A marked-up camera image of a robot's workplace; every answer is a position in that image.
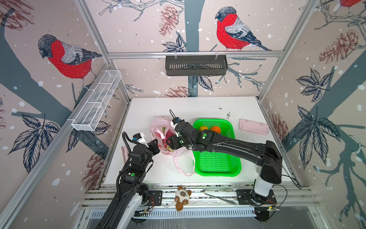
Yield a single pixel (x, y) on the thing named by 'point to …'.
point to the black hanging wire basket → (180, 65)
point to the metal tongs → (228, 190)
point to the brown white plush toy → (182, 197)
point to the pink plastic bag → (161, 129)
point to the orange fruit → (216, 129)
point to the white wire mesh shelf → (96, 100)
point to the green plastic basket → (208, 163)
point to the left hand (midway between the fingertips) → (157, 139)
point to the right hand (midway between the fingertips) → (168, 141)
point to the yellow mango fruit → (203, 128)
